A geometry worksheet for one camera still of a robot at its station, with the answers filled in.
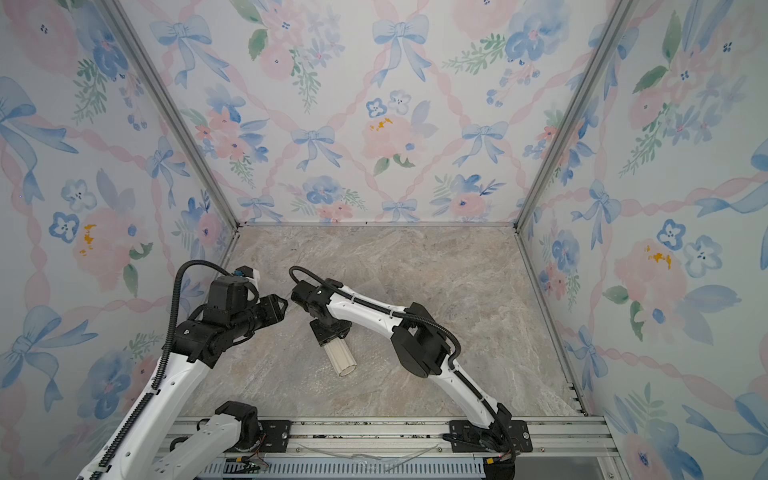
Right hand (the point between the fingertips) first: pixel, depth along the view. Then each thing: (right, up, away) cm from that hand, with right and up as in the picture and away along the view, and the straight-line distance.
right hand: (332, 334), depth 89 cm
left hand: (-10, +11, -13) cm, 20 cm away
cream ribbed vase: (+4, -4, -7) cm, 9 cm away
